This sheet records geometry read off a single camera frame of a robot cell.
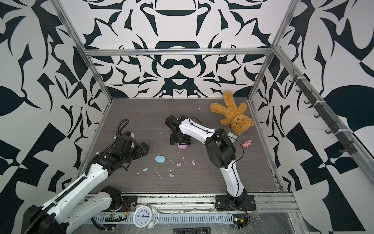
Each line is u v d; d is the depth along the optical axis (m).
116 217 0.70
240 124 0.96
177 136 0.79
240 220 0.71
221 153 0.53
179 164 0.87
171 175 0.83
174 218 0.71
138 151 0.73
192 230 0.66
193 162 0.87
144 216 0.69
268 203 0.76
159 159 0.87
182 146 0.94
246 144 0.92
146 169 0.85
